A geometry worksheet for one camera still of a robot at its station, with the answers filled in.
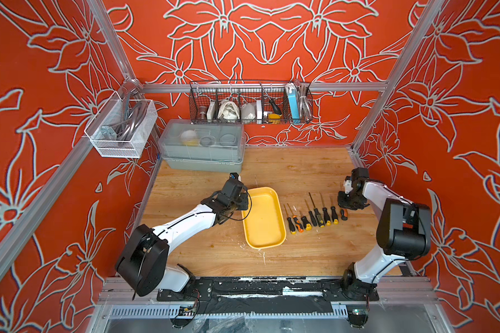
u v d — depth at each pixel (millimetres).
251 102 969
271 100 948
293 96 828
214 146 1005
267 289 743
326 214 920
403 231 471
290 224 888
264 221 846
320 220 888
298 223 885
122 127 776
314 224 892
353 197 797
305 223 876
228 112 899
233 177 771
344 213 896
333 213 922
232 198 670
